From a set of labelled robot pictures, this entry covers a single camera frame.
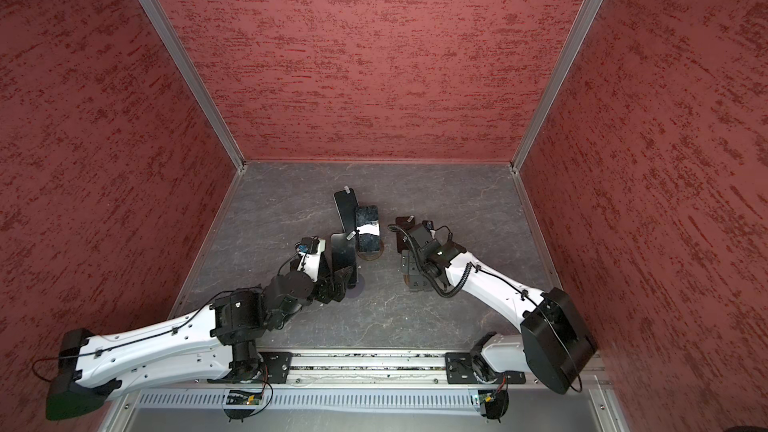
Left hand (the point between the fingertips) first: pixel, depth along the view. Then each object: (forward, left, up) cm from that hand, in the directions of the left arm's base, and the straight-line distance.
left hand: (336, 270), depth 73 cm
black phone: (+7, 0, -5) cm, 9 cm away
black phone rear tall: (+27, +1, -7) cm, 28 cm away
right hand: (+6, -22, -11) cm, 25 cm away
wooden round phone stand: (+13, -7, -16) cm, 22 cm away
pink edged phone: (+26, -19, -18) cm, 37 cm away
